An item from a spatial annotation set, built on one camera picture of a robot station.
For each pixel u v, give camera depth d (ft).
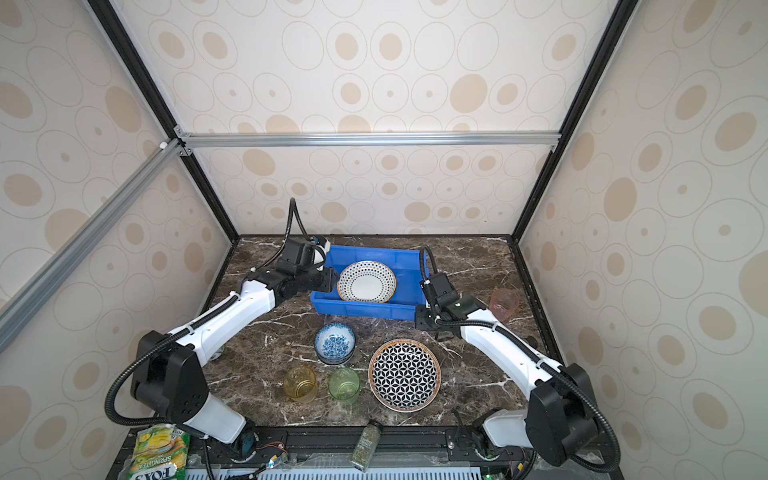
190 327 1.52
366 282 3.47
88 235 2.05
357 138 2.94
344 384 2.72
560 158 3.11
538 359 1.47
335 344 2.86
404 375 2.74
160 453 2.30
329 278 2.50
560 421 1.33
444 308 1.99
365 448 2.30
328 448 2.45
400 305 3.21
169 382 1.41
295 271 2.14
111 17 2.24
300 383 2.73
